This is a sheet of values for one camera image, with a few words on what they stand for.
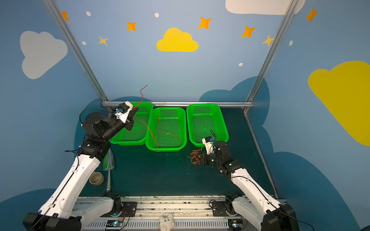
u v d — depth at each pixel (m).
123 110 0.53
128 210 0.76
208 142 0.73
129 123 0.59
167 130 1.01
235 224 0.72
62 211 0.38
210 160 0.70
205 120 1.15
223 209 0.75
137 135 0.93
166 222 0.68
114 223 0.71
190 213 0.73
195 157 0.78
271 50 0.86
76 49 0.84
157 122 1.12
